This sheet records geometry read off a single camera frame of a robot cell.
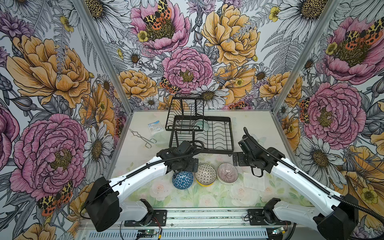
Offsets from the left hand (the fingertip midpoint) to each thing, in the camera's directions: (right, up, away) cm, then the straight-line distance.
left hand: (187, 169), depth 80 cm
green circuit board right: (+43, -26, -9) cm, 51 cm away
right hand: (+29, +4, -1) cm, 29 cm away
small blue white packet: (-25, +22, +31) cm, 45 cm away
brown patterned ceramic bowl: (+10, -5, +5) cm, 12 cm away
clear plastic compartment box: (+36, -9, +7) cm, 38 cm away
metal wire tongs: (-28, +10, +22) cm, 37 cm away
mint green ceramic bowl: (+7, +23, +1) cm, 24 cm away
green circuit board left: (-16, -26, -10) cm, 32 cm away
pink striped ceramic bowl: (+22, -4, +5) cm, 23 cm away
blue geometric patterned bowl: (-3, -8, +6) cm, 10 cm away
